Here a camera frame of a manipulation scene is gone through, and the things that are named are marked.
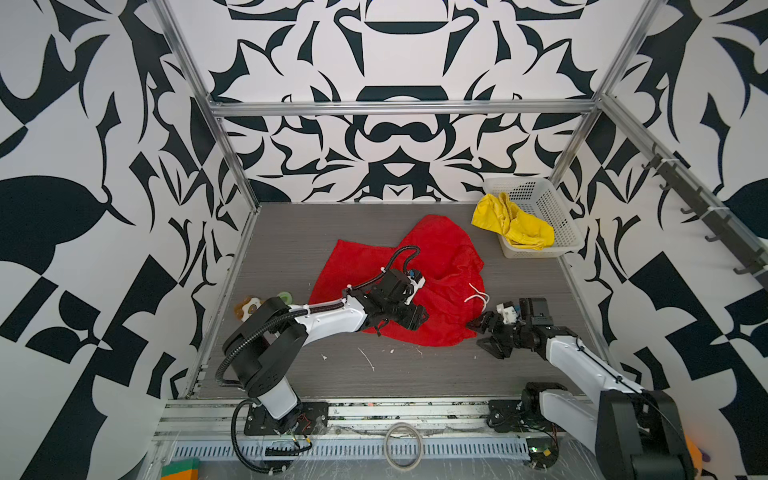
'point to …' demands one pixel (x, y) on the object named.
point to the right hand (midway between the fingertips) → (474, 330)
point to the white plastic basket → (536, 196)
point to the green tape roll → (286, 297)
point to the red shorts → (452, 294)
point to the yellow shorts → (522, 230)
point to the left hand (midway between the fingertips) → (424, 307)
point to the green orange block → (182, 469)
